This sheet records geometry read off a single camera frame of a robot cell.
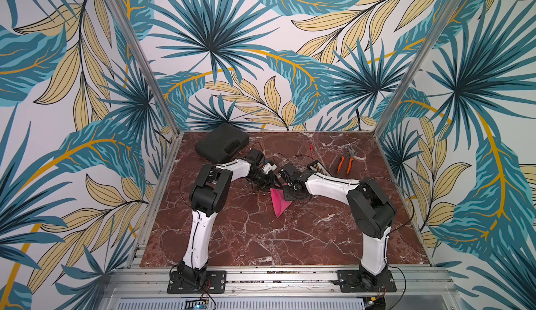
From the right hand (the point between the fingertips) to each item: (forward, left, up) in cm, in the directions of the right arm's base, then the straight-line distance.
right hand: (290, 194), depth 96 cm
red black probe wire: (+27, -14, 0) cm, 30 cm away
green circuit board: (-40, +36, -2) cm, 54 cm away
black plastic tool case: (+27, +33, +6) cm, 43 cm away
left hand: (+1, +5, +3) cm, 5 cm away
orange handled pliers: (+22, -34, +1) cm, 40 cm away
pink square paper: (-7, +6, +6) cm, 11 cm away
